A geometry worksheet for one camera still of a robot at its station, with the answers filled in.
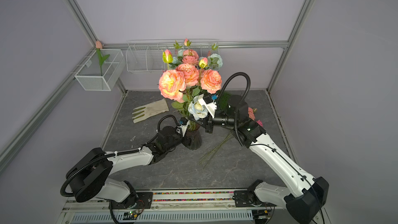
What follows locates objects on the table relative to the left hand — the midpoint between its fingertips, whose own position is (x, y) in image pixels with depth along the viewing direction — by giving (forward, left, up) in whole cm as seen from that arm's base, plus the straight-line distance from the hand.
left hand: (194, 130), depth 83 cm
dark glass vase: (-5, 0, +8) cm, 10 cm away
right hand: (-7, +1, +24) cm, 25 cm away
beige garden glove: (+26, +31, -13) cm, 43 cm away
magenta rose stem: (-9, -9, -14) cm, 18 cm away
